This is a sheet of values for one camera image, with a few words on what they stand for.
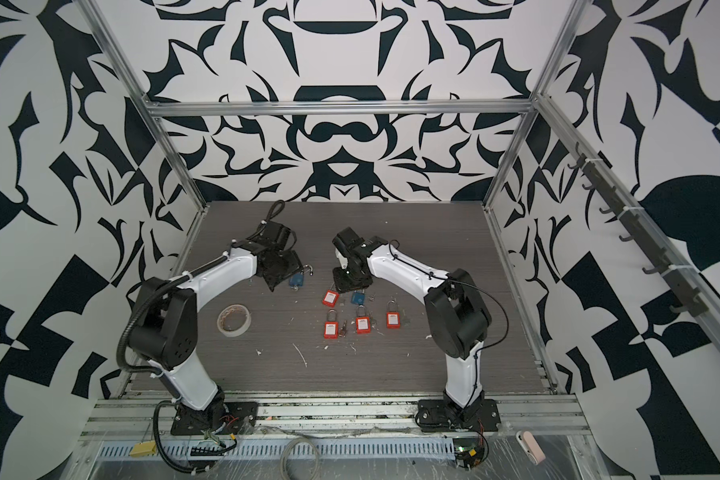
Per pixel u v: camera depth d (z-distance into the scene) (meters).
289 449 0.71
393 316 0.90
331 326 0.88
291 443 0.71
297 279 0.98
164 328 0.47
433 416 0.74
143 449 0.70
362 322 0.89
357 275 0.76
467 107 1.80
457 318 0.49
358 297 0.94
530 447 0.69
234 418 0.73
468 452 0.71
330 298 0.94
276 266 0.81
